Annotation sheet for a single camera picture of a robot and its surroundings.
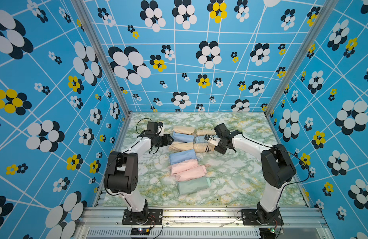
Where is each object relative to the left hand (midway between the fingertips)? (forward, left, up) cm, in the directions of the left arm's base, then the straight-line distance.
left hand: (171, 139), depth 94 cm
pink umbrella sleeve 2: (-20, -14, -5) cm, 25 cm away
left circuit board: (-48, +13, -11) cm, 51 cm away
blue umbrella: (+2, -19, -3) cm, 20 cm away
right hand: (-1, -33, -4) cm, 33 cm away
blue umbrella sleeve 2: (-9, -11, -4) cm, 14 cm away
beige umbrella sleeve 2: (-2, -4, -5) cm, 7 cm away
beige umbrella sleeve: (+12, -8, -5) cm, 15 cm away
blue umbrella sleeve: (+5, -7, -5) cm, 10 cm away
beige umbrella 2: (-3, -21, -5) cm, 22 cm away
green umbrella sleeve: (-27, -14, -5) cm, 31 cm away
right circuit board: (-48, -48, -8) cm, 69 cm away
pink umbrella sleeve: (-18, -4, -4) cm, 19 cm away
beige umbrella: (+8, -21, -3) cm, 23 cm away
